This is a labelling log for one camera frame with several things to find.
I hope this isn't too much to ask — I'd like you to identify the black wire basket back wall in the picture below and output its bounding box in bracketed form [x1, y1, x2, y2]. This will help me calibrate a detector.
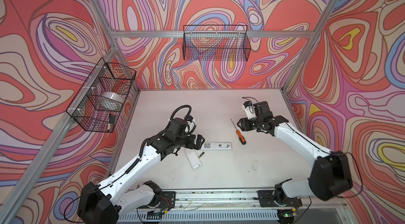
[182, 24, 251, 62]

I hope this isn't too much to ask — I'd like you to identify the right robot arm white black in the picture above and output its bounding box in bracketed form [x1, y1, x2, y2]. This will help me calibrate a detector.
[237, 100, 353, 206]

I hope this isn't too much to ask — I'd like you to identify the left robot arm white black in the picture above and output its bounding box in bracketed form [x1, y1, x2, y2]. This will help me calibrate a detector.
[77, 115, 205, 224]

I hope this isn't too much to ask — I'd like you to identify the white tape roll in basket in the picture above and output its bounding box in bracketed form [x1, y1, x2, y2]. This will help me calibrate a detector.
[99, 91, 124, 111]

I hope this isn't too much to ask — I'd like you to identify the white remote control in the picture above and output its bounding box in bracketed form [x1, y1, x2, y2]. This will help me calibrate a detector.
[201, 142, 232, 151]

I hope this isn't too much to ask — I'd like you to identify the black wire basket wall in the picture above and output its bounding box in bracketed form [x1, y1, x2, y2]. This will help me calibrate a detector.
[182, 24, 251, 62]
[66, 58, 137, 133]

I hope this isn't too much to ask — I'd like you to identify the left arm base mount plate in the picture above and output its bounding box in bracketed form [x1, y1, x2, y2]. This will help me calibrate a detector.
[139, 191, 176, 210]

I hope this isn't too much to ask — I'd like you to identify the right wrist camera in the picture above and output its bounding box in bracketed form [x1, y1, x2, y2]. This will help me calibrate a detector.
[243, 101, 256, 120]

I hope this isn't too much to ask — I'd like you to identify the aluminium front rail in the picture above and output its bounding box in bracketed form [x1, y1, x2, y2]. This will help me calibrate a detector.
[85, 187, 349, 221]

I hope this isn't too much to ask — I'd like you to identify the white battery cover plate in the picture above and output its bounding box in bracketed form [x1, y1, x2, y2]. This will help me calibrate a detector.
[184, 149, 202, 170]

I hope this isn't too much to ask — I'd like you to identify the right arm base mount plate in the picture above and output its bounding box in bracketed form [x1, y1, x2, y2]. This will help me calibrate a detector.
[255, 190, 303, 208]

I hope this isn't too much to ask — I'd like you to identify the black wire basket left wall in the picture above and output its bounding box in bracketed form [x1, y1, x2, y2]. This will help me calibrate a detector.
[66, 58, 137, 133]

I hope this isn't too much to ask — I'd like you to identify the small black item in basket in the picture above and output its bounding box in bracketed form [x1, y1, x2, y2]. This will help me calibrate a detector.
[108, 113, 116, 126]

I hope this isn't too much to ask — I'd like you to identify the orange handled screwdriver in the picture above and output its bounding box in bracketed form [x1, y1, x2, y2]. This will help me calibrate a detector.
[231, 119, 246, 145]

